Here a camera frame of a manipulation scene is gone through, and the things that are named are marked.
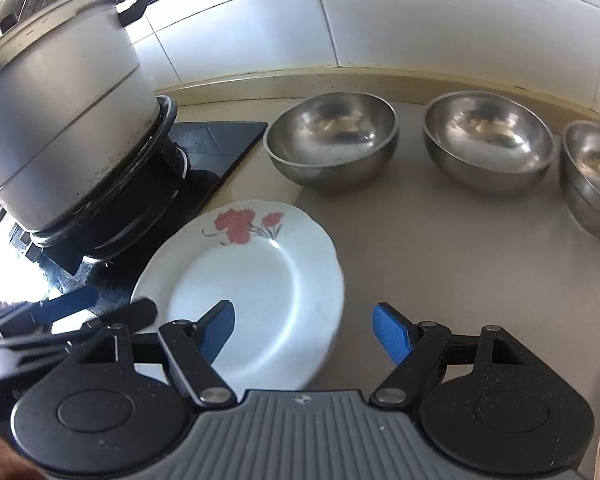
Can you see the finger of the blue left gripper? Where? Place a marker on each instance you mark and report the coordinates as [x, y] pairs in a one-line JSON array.
[[65, 304], [135, 316]]

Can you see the white floral plate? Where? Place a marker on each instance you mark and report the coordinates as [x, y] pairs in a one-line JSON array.
[[279, 269]]

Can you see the person's left hand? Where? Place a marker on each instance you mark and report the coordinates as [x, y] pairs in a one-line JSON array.
[[0, 454]]

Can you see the black gas stove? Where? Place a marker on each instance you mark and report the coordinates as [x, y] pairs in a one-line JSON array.
[[108, 242]]

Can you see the aluminium pressure cooker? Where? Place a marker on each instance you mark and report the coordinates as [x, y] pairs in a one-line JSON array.
[[74, 104]]

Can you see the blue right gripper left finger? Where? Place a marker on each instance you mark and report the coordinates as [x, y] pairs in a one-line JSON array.
[[213, 330]]

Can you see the steel bowl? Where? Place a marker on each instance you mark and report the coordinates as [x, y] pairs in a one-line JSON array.
[[488, 143], [579, 173], [334, 141]]

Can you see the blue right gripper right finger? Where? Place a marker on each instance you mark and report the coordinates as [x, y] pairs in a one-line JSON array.
[[396, 334]]

